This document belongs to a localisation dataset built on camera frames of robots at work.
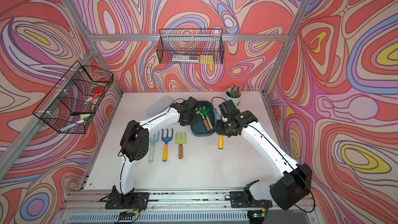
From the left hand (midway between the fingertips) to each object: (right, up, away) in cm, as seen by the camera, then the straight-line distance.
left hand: (196, 121), depth 95 cm
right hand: (+13, -5, -18) cm, 23 cm away
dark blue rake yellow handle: (-18, -11, 0) cm, 21 cm away
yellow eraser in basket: (+6, +38, -4) cm, 38 cm away
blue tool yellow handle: (+13, -8, -22) cm, 26 cm away
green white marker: (-59, 0, -23) cm, 63 cm away
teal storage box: (+10, +4, +7) cm, 12 cm away
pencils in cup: (+25, +19, +3) cm, 32 cm away
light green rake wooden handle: (+3, +6, +6) cm, 9 cm away
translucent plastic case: (-26, +9, +14) cm, 31 cm away
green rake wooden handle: (-9, -12, -2) cm, 15 cm away
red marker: (-50, +15, -18) cm, 56 cm away
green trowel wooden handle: (+6, +7, +7) cm, 11 cm away
